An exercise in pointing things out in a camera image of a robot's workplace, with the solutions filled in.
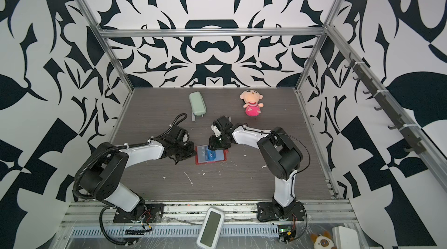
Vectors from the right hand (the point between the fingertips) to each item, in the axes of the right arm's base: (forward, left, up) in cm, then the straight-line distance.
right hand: (212, 145), depth 91 cm
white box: (-39, -51, 0) cm, 64 cm away
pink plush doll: (+29, -23, +3) cm, 38 cm away
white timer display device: (-37, -1, +3) cm, 37 cm away
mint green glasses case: (+27, +10, 0) cm, 29 cm away
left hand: (-2, +7, 0) cm, 7 cm away
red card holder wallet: (-4, +4, -2) cm, 6 cm away
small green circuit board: (-35, -31, -5) cm, 47 cm away
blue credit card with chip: (-5, +1, -1) cm, 5 cm away
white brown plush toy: (-40, -43, 0) cm, 59 cm away
